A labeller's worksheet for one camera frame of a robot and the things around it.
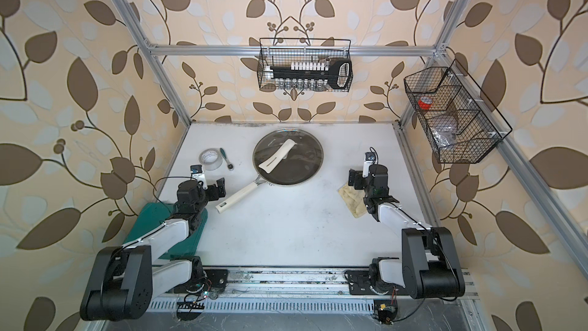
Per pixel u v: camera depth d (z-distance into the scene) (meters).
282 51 0.91
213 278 0.75
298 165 1.18
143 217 0.87
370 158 0.78
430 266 0.42
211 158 1.07
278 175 0.96
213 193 0.81
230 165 1.03
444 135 0.73
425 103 0.81
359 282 0.74
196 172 0.77
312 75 0.84
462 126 0.73
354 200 0.92
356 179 0.82
